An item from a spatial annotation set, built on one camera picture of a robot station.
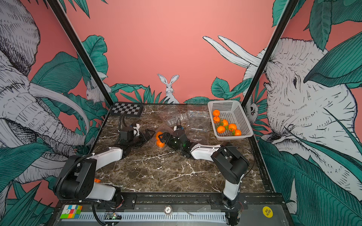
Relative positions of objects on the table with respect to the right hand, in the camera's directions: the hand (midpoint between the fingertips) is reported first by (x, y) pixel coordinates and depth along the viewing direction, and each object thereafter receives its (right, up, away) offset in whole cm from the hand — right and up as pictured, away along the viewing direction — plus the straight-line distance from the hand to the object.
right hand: (160, 138), depth 86 cm
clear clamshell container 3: (+14, +12, +26) cm, 32 cm away
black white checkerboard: (-29, +19, +26) cm, 43 cm away
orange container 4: (+52, +2, +12) cm, 54 cm away
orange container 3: (+46, +9, +18) cm, 50 cm away
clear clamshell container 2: (+26, +11, +25) cm, 38 cm away
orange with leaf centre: (+50, +6, +16) cm, 53 cm away
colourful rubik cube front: (-39, -32, -19) cm, 54 cm away
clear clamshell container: (-1, +4, +18) cm, 18 cm away
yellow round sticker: (+58, -36, -14) cm, 70 cm away
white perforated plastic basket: (+50, +11, +25) cm, 57 cm away
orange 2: (+41, +4, +13) cm, 43 cm away
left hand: (-5, +3, +4) cm, 7 cm away
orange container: (-1, -5, +5) cm, 7 cm away
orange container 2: (+40, +17, +25) cm, 50 cm away
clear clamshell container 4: (+25, +1, +19) cm, 31 cm away
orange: (-3, -1, +5) cm, 6 cm away
